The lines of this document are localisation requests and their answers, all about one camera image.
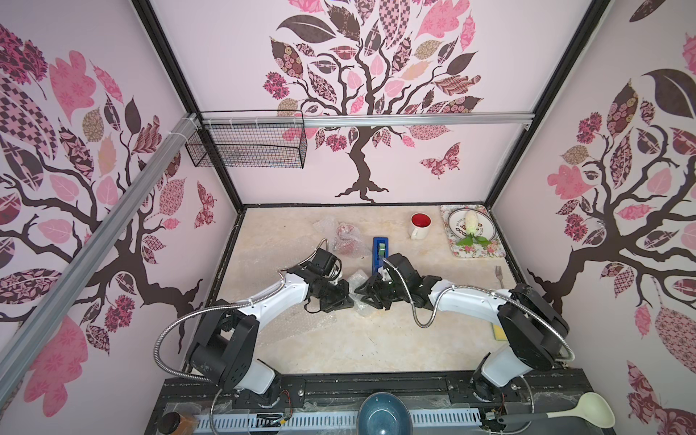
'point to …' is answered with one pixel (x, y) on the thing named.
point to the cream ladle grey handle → (593, 408)
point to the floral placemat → (458, 250)
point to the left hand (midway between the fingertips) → (354, 308)
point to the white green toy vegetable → (471, 226)
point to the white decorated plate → (458, 226)
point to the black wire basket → (251, 139)
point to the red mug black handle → (347, 236)
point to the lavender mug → (360, 305)
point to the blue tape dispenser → (380, 249)
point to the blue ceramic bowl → (384, 413)
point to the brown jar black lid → (172, 423)
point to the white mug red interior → (420, 226)
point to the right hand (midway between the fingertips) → (355, 292)
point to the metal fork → (499, 275)
